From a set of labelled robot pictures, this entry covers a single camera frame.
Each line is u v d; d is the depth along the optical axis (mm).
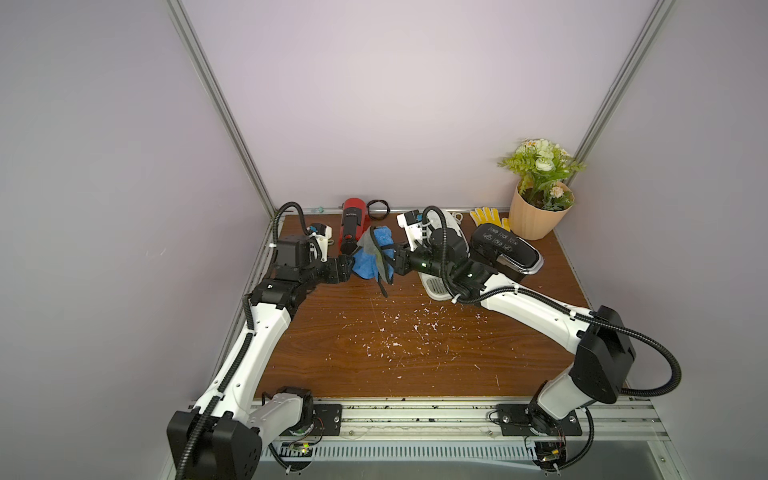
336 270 672
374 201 1224
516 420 727
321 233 677
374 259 699
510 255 795
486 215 1211
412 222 645
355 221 922
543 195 1034
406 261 645
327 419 737
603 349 419
